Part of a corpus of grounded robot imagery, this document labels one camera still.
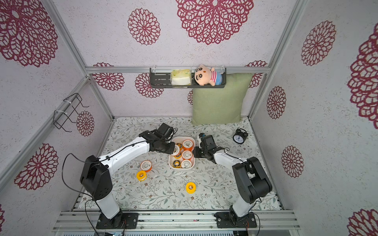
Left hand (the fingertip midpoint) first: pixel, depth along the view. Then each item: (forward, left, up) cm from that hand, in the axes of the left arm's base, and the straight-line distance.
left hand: (171, 149), depth 86 cm
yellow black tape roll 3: (-3, -3, -12) cm, 13 cm away
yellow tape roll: (-11, +19, -12) cm, 25 cm away
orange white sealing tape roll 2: (-2, -3, +2) cm, 4 cm away
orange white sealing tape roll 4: (-4, -9, -11) cm, 15 cm away
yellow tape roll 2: (-18, -11, -12) cm, 25 cm away
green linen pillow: (+32, -31, +5) cm, 45 cm away
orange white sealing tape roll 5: (-5, +16, -12) cm, 21 cm away
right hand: (+4, -13, -6) cm, 15 cm away
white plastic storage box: (+13, -5, -8) cm, 16 cm away
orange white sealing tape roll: (+9, -10, -8) cm, 16 cm away
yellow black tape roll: (+9, -4, -10) cm, 14 cm away
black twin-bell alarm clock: (+15, -45, -7) cm, 48 cm away
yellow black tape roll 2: (+2, -4, -11) cm, 12 cm away
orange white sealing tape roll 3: (+3, -9, -12) cm, 15 cm away
